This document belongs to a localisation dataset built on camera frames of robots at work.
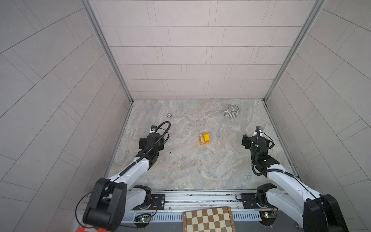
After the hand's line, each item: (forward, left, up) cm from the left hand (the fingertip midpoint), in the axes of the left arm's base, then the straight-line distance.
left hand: (155, 135), depth 89 cm
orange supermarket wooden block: (-2, -29, -3) cm, 29 cm away
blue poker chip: (+21, -5, -7) cm, 23 cm away
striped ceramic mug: (+22, -52, -3) cm, 57 cm away
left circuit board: (-42, -1, -2) cm, 42 cm away
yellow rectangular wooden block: (0, -32, 0) cm, 32 cm away
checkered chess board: (-41, -35, -2) cm, 54 cm away
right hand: (-1, -59, +3) cm, 59 cm away
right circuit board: (-40, -59, -6) cm, 72 cm away
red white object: (-45, +21, +3) cm, 50 cm away
